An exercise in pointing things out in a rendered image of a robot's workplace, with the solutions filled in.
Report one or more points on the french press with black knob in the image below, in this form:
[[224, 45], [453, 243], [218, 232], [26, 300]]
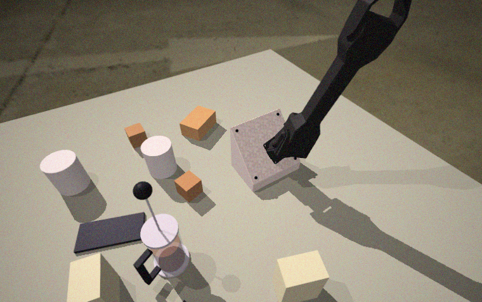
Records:
[[162, 238]]

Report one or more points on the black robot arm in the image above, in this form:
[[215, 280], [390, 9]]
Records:
[[364, 37]]

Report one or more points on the grey cylinder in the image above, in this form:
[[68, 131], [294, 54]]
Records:
[[159, 156], [65, 171]]

